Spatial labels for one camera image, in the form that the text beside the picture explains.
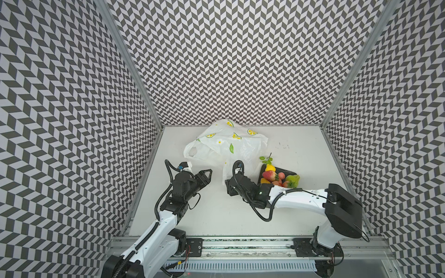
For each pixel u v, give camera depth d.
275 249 0.74
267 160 0.94
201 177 0.73
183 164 0.74
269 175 0.86
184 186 0.62
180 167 0.73
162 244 0.57
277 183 0.85
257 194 0.59
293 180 0.86
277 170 0.96
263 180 0.89
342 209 0.44
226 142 0.94
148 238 0.46
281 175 0.91
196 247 0.72
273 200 0.54
